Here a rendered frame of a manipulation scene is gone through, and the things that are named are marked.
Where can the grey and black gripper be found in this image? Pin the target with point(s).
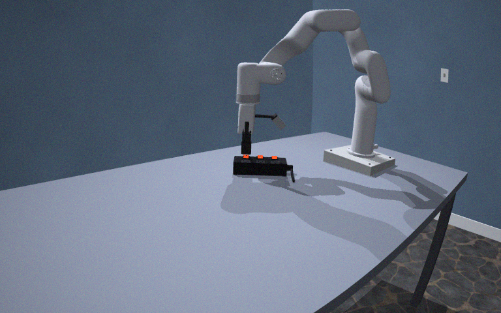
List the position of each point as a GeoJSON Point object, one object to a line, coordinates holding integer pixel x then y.
{"type": "Point", "coordinates": [246, 121]}

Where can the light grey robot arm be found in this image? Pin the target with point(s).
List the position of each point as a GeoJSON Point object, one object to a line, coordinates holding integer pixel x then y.
{"type": "Point", "coordinates": [369, 90]}

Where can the black power strip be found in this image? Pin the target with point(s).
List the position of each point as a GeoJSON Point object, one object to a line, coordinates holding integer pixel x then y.
{"type": "Point", "coordinates": [260, 165]}

